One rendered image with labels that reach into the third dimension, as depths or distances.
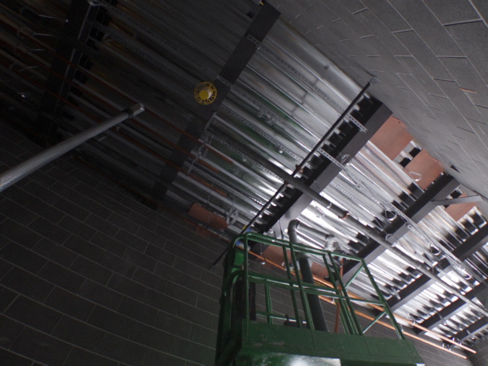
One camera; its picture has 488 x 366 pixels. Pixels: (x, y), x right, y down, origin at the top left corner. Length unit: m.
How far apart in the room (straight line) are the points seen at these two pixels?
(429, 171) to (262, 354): 3.69
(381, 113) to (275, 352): 2.87
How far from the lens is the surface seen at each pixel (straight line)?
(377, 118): 3.43
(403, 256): 4.02
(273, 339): 1.80
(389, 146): 3.89
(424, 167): 4.41
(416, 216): 4.61
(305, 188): 2.70
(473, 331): 9.68
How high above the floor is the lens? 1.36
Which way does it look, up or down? 62 degrees up
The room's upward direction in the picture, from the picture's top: straight up
